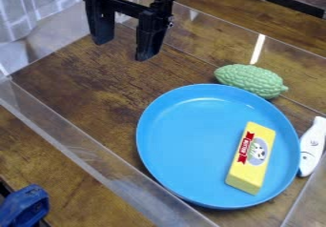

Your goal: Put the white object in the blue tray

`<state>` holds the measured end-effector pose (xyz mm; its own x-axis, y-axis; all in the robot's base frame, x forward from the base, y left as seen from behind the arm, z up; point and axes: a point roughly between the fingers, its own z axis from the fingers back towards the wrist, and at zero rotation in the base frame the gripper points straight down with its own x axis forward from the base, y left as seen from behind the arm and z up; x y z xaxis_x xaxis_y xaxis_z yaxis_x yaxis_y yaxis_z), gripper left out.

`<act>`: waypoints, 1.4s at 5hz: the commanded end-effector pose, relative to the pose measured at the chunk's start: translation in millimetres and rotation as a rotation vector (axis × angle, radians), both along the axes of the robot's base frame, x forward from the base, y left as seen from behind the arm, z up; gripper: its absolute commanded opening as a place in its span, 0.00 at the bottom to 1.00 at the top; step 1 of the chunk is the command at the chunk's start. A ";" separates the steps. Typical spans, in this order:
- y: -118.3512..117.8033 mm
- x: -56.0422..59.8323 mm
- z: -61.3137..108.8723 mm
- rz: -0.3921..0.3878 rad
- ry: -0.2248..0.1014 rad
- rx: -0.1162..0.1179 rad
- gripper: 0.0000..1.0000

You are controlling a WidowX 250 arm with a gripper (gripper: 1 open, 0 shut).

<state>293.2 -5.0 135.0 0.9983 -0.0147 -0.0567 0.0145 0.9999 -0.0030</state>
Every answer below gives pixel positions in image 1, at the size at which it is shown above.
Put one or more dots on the white fish toy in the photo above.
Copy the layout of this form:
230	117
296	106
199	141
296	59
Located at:
313	142

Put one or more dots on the blue clamp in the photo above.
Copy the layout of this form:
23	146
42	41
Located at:
24	207

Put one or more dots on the grey white patterned curtain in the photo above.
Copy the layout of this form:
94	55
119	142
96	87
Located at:
20	15

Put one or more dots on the yellow butter block toy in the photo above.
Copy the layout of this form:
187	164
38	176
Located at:
250	161

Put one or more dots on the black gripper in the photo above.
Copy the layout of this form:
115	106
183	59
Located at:
155	20

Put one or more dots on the green bitter gourd toy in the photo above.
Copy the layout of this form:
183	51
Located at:
253	79

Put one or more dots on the blue round plastic tray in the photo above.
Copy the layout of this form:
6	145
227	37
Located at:
187	134

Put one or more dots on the clear acrylic enclosure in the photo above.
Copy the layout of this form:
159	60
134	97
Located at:
70	110

